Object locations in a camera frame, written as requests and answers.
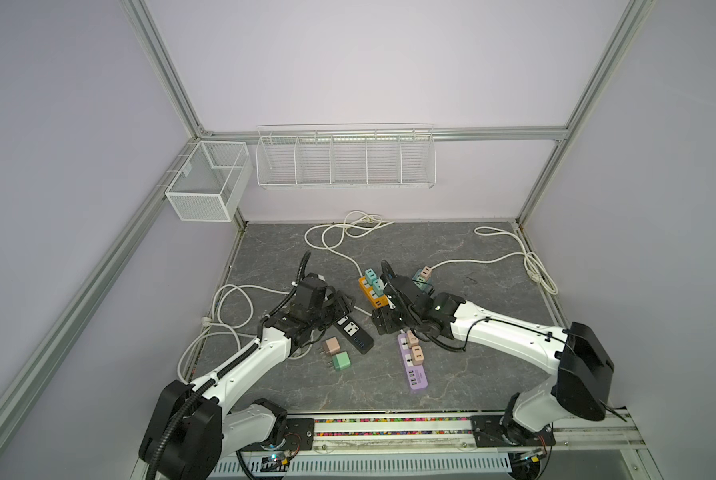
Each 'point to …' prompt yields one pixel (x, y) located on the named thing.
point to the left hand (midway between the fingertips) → (351, 307)
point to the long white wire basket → (352, 156)
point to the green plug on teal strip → (420, 279)
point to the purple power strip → (416, 373)
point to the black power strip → (353, 334)
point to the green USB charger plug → (342, 360)
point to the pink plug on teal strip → (426, 272)
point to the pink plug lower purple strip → (417, 355)
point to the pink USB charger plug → (331, 346)
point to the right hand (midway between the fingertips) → (383, 315)
